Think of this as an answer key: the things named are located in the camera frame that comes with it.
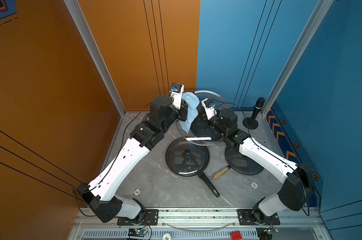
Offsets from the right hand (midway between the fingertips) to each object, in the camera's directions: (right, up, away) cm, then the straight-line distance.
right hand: (201, 108), depth 75 cm
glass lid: (+2, -14, +23) cm, 27 cm away
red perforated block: (+15, -59, -8) cm, 62 cm away
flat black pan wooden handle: (+8, -38, +8) cm, 40 cm away
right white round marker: (+31, -42, +8) cm, 53 cm away
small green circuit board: (-31, -60, -5) cm, 67 cm away
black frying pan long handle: (+2, -37, +8) cm, 38 cm away
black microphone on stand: (+42, -7, +37) cm, 56 cm away
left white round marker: (-35, -45, +6) cm, 57 cm away
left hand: (-8, +3, -11) cm, 14 cm away
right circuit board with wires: (+32, -59, -6) cm, 67 cm away
